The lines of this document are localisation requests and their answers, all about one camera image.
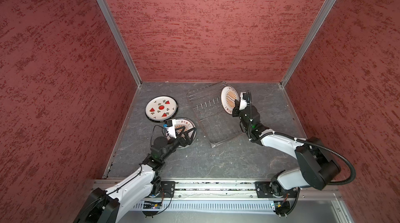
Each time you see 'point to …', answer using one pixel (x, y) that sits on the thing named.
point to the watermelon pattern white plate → (161, 108)
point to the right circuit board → (282, 207)
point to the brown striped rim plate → (161, 108)
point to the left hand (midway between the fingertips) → (191, 130)
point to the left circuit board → (150, 205)
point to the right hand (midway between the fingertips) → (233, 102)
